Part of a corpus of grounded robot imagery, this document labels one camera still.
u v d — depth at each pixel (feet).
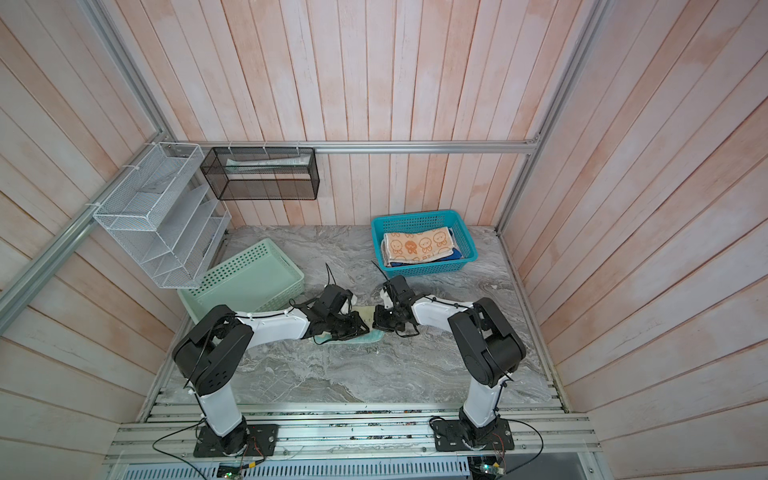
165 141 2.93
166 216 2.40
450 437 2.40
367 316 3.07
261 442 2.40
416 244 3.63
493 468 2.30
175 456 2.28
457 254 3.41
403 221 3.75
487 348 1.58
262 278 3.52
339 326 2.62
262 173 3.47
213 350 1.67
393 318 2.67
